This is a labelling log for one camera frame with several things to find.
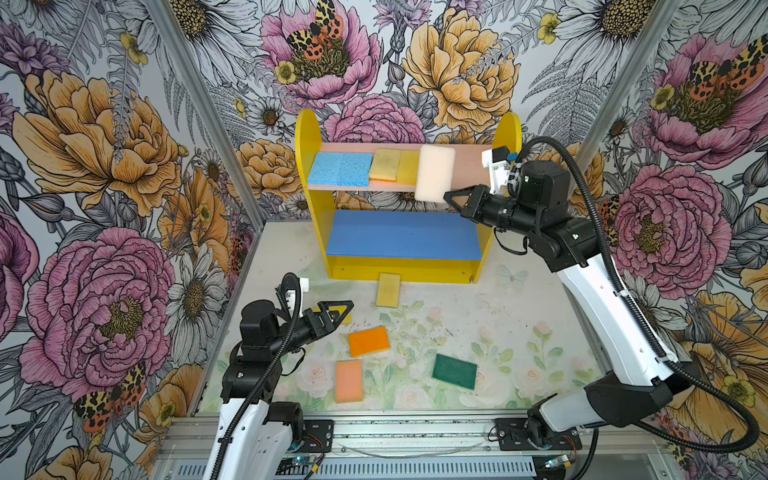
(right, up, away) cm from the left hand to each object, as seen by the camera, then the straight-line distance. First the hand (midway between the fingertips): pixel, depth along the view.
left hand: (347, 318), depth 70 cm
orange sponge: (+3, -12, +22) cm, 25 cm away
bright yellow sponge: (-1, +3, -5) cm, 6 cm away
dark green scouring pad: (+28, -18, +13) cm, 36 cm away
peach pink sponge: (-2, -20, +14) cm, 24 cm away
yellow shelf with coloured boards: (+19, +17, +22) cm, 33 cm away
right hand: (+21, +24, -8) cm, 33 cm away
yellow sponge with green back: (+9, +2, +31) cm, 32 cm away
